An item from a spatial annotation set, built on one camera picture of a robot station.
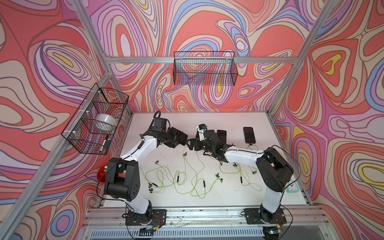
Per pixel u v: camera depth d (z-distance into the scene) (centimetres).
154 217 72
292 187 81
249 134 106
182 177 87
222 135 106
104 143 72
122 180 45
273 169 50
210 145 71
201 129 80
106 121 73
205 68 96
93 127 72
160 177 87
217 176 86
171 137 79
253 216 73
